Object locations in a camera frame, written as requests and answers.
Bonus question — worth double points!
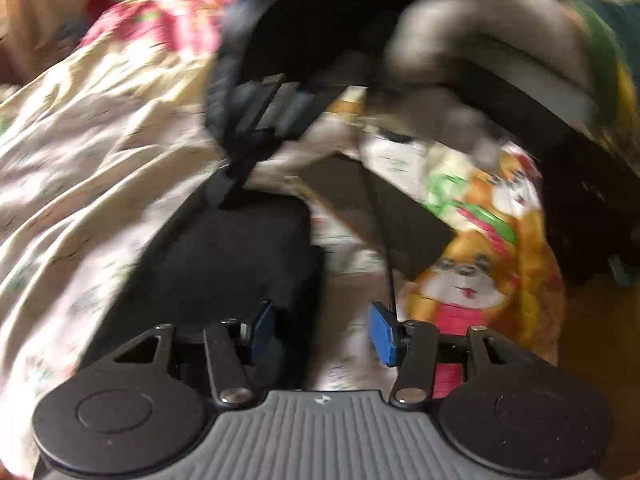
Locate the person's right hand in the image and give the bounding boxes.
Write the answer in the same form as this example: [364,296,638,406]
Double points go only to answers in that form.
[386,0,597,117]

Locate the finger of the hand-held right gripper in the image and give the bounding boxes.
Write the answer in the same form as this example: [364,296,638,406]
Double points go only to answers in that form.
[216,74,287,211]

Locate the white floral bed sheet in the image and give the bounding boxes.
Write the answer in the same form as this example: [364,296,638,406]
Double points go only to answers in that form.
[0,0,416,461]

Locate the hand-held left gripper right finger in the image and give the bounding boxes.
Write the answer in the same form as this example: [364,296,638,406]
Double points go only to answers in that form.
[369,301,529,409]

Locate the dark cloth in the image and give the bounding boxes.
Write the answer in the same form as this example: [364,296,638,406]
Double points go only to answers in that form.
[450,57,640,288]

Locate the green yellow cloth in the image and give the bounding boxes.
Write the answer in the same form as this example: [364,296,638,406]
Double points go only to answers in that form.
[570,0,640,151]

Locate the black smartphone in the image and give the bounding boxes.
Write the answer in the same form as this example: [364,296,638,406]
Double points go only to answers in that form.
[285,154,457,282]

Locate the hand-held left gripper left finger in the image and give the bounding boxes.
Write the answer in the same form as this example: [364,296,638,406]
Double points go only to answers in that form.
[111,301,277,409]

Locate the red toy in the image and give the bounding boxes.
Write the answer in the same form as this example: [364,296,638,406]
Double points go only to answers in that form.
[84,0,120,18]

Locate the black pants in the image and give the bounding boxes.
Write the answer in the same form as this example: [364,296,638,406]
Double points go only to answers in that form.
[80,194,328,393]

